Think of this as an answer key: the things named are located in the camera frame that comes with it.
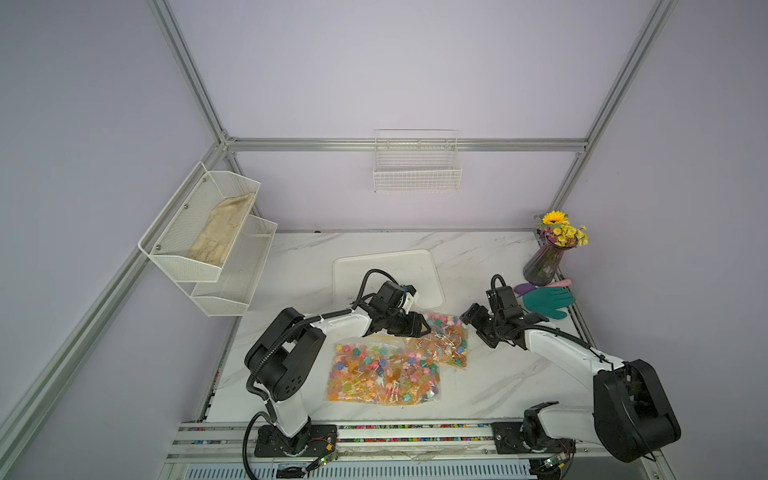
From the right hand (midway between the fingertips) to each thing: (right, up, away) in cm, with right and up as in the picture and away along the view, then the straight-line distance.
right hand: (469, 327), depth 90 cm
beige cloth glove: (-70, +26, -12) cm, 76 cm away
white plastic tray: (-14, +18, +19) cm, 30 cm away
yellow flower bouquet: (+26, +30, -1) cm, 40 cm away
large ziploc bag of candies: (-26, -11, -5) cm, 29 cm away
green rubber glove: (+29, +7, +9) cm, 31 cm away
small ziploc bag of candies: (-6, -3, 0) cm, 7 cm away
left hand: (-14, -1, -3) cm, 15 cm away
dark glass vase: (+27, +18, +9) cm, 33 cm away
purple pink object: (+23, +11, +14) cm, 29 cm away
